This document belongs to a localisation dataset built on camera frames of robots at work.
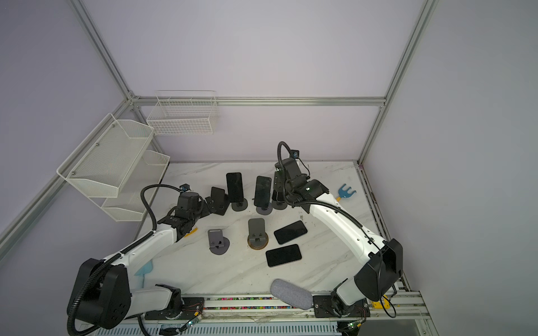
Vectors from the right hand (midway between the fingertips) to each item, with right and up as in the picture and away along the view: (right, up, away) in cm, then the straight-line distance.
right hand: (281, 178), depth 79 cm
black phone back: (-21, -4, +16) cm, 27 cm away
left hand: (-34, -12, +11) cm, 38 cm away
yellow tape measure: (+34, -45, -5) cm, 57 cm away
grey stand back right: (-1, -13, +24) cm, 28 cm away
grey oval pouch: (+5, -43, -4) cm, 43 cm away
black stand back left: (-28, -11, +16) cm, 34 cm away
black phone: (+5, -24, +14) cm, 28 cm away
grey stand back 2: (-8, -16, +21) cm, 28 cm away
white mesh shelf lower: (-65, -12, +9) cm, 67 cm away
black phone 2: (+1, -33, +9) cm, 34 cm away
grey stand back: (-20, -13, +23) cm, 33 cm away
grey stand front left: (-25, -27, +5) cm, 38 cm away
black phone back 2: (-8, -6, +16) cm, 19 cm away
